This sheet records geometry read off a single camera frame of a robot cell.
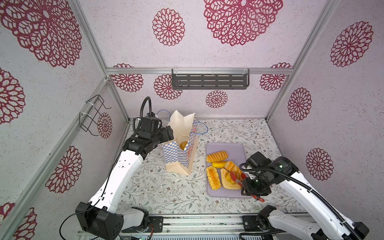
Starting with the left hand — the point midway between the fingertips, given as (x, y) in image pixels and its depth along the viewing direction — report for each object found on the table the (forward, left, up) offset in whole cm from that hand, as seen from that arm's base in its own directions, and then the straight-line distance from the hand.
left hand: (165, 135), depth 77 cm
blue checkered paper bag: (-6, -7, -9) cm, 13 cm away
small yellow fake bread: (-6, -30, -22) cm, 38 cm away
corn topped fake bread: (-14, -26, -22) cm, 37 cm away
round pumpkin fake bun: (-15, -34, -18) cm, 41 cm away
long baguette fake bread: (-5, -9, -1) cm, 11 cm away
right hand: (-26, -38, -10) cm, 47 cm away
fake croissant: (-9, -36, -18) cm, 41 cm away
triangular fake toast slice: (-18, -32, -23) cm, 43 cm away
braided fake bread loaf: (0, -31, -22) cm, 38 cm away
